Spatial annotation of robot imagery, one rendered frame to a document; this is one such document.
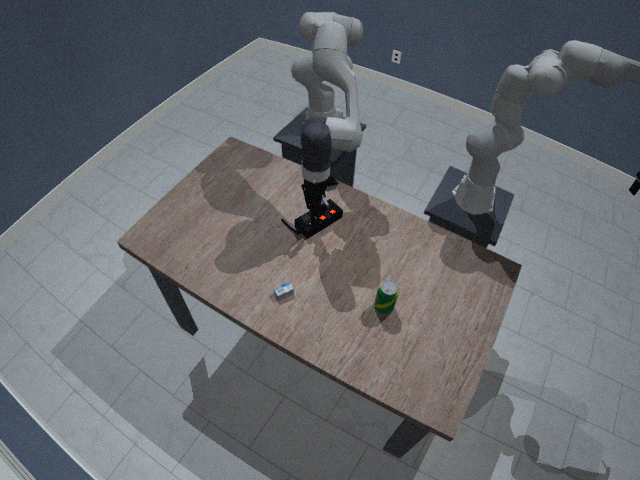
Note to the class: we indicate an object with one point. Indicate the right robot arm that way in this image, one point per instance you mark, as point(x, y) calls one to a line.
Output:
point(332, 64)

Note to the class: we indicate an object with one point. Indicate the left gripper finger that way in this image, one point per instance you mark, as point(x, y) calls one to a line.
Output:
point(636, 185)

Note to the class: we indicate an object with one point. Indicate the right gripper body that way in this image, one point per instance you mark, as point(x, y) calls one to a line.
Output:
point(318, 188)

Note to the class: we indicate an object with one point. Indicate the black power strip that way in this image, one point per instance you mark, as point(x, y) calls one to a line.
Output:
point(303, 223)

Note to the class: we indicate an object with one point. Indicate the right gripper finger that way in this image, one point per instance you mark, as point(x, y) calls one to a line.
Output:
point(318, 209)
point(308, 196)

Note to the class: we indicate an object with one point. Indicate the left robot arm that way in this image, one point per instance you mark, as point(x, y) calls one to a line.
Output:
point(548, 76)

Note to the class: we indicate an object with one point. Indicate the green drink can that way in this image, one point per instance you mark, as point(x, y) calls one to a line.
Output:
point(386, 297)

